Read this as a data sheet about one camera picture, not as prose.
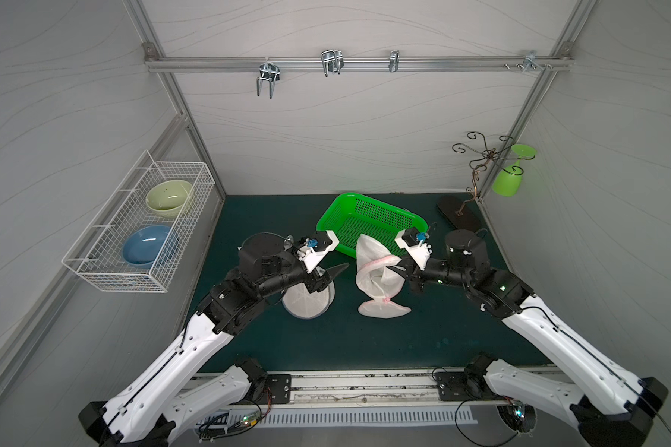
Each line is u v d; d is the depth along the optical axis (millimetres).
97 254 578
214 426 692
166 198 730
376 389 749
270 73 784
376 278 671
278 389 734
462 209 1111
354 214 1120
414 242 556
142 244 645
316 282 529
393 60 743
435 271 581
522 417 712
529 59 765
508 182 948
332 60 764
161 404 400
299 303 822
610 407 387
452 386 737
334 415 703
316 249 493
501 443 662
